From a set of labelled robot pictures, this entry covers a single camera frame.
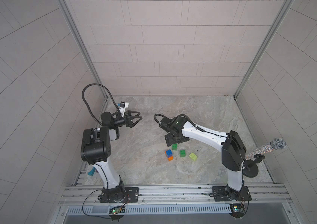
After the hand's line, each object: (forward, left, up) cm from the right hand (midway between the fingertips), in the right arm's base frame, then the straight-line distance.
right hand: (174, 142), depth 85 cm
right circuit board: (-35, -28, -8) cm, 45 cm away
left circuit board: (-32, +30, 0) cm, 44 cm away
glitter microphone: (-16, -41, +24) cm, 50 cm away
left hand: (+12, +20, +11) cm, 26 cm away
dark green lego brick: (-1, 0, -3) cm, 3 cm away
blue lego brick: (-6, +4, 0) cm, 7 cm away
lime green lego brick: (-8, -11, -5) cm, 14 cm away
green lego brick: (-6, -5, -4) cm, 8 cm away
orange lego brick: (-8, +2, -5) cm, 9 cm away
